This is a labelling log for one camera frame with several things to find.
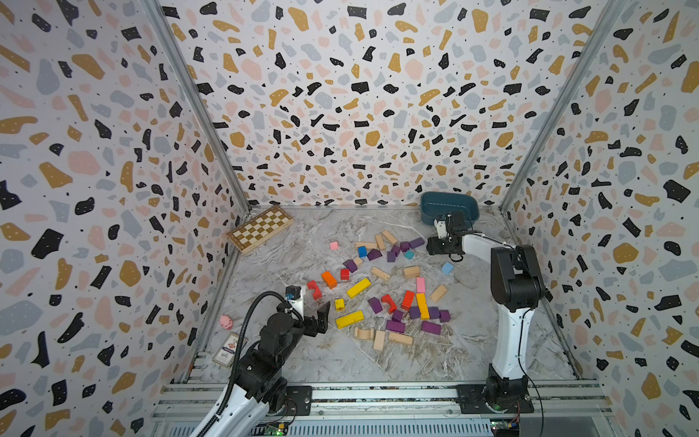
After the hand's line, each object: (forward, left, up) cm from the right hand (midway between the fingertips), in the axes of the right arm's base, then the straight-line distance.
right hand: (437, 244), depth 108 cm
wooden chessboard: (+3, +71, +4) cm, 71 cm away
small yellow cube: (-27, +36, +1) cm, 45 cm away
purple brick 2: (-33, +17, -1) cm, 37 cm away
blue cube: (-4, +29, 0) cm, 30 cm away
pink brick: (-18, +8, -1) cm, 19 cm away
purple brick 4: (-26, +24, -1) cm, 35 cm away
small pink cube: (-1, +41, -1) cm, 41 cm away
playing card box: (-44, +68, +2) cm, 81 cm away
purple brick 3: (+1, +8, -1) cm, 8 cm away
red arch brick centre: (-24, +20, 0) cm, 31 cm away
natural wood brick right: (-21, +2, -1) cm, 21 cm away
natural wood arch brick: (-36, +28, +1) cm, 46 cm away
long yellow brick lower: (-32, +33, 0) cm, 46 cm away
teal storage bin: (+25, -5, -1) cm, 26 cm away
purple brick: (-33, +6, -2) cm, 34 cm away
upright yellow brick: (-26, +8, -1) cm, 27 cm away
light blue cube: (-11, -2, 0) cm, 11 cm away
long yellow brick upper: (-20, +31, 0) cm, 37 cm away
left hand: (-32, +41, +13) cm, 53 cm away
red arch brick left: (-23, +44, 0) cm, 50 cm away
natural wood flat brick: (-37, +17, -2) cm, 40 cm away
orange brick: (-17, +41, +1) cm, 44 cm away
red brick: (-24, +13, 0) cm, 27 cm away
